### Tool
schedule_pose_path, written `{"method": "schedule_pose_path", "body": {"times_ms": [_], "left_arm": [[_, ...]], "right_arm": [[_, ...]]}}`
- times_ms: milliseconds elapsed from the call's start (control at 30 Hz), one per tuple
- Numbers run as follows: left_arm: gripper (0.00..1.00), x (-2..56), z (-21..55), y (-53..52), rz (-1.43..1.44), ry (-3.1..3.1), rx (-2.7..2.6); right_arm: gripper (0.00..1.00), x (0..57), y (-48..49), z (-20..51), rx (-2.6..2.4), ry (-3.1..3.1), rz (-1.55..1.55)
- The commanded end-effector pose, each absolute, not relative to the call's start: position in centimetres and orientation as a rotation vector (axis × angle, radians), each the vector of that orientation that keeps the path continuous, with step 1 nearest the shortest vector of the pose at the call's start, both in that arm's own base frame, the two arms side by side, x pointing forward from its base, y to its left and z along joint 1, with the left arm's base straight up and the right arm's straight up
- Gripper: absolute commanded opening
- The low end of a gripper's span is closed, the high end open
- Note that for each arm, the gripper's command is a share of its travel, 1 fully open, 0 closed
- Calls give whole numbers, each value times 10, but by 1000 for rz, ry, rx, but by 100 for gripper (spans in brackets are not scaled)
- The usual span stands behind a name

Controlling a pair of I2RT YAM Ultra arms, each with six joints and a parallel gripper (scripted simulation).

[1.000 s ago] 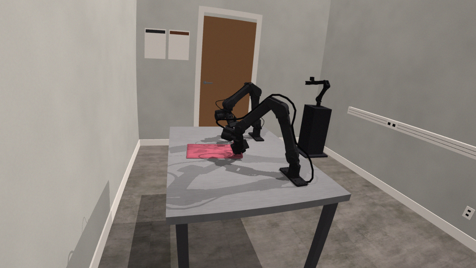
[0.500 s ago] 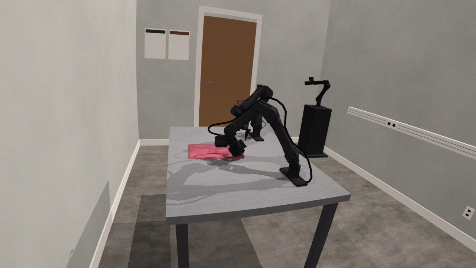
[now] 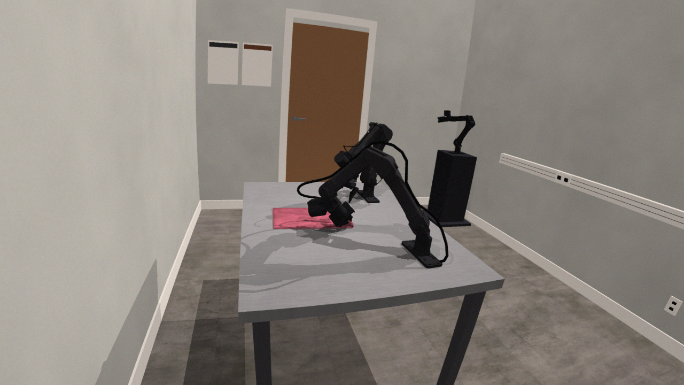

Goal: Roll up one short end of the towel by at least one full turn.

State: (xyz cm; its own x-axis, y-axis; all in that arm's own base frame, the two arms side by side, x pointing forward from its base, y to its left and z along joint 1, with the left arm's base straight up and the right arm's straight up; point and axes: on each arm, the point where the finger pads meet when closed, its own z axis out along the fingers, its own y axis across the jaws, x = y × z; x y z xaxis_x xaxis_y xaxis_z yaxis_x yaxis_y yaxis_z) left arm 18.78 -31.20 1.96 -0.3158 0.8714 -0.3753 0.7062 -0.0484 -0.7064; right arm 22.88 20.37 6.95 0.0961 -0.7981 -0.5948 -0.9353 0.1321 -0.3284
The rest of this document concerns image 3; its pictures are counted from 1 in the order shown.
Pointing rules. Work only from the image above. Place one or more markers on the pink towel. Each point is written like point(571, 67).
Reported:
point(299, 218)

